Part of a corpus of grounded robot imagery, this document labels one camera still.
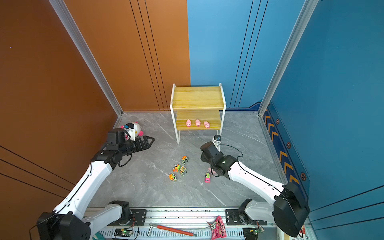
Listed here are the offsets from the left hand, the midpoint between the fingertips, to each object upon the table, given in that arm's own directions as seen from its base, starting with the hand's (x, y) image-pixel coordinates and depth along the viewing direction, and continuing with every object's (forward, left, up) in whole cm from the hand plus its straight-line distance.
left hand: (149, 138), depth 80 cm
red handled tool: (-39, -13, -20) cm, 46 cm away
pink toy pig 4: (-9, -33, -19) cm, 40 cm away
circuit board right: (-39, -53, -21) cm, 69 cm away
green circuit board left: (-40, +9, -21) cm, 46 cm away
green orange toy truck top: (-3, -18, -18) cm, 26 cm away
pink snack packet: (-38, -36, -18) cm, 55 cm away
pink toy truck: (-15, -32, -17) cm, 39 cm away
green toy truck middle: (-10, -18, -18) cm, 27 cm away
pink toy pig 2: (+14, -26, -2) cm, 29 cm away
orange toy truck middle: (-9, -14, -17) cm, 24 cm away
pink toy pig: (+13, -20, -2) cm, 24 cm away
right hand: (-4, -31, -8) cm, 32 cm away
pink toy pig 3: (+12, -31, -2) cm, 34 cm away
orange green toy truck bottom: (-14, -12, -18) cm, 26 cm away
